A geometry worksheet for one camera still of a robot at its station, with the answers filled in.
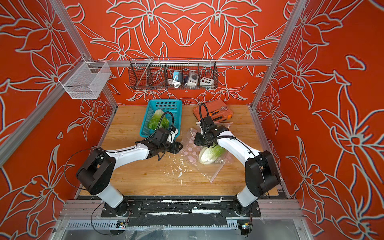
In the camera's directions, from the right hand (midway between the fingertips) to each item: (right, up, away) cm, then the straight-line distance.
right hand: (193, 141), depth 85 cm
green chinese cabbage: (-26, +12, +13) cm, 32 cm away
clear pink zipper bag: (-1, -8, +9) cm, 12 cm away
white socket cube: (+8, +38, +9) cm, 40 cm away
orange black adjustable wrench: (+22, +21, +25) cm, 39 cm away
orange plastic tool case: (+19, +20, +24) cm, 36 cm away
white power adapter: (0, +38, +6) cm, 38 cm away
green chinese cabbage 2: (+12, -8, 0) cm, 14 cm away
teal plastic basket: (-14, +23, +29) cm, 40 cm away
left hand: (-8, -2, +5) cm, 9 cm away
